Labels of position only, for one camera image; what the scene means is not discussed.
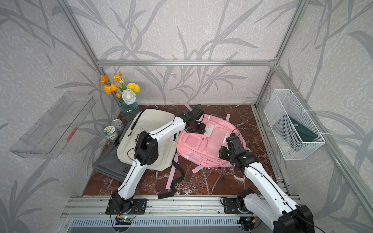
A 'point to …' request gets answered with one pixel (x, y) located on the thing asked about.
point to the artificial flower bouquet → (127, 93)
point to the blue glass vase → (128, 109)
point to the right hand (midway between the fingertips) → (221, 150)
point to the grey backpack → (109, 164)
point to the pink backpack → (201, 150)
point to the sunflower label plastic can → (110, 132)
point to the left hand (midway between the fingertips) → (203, 130)
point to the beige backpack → (133, 123)
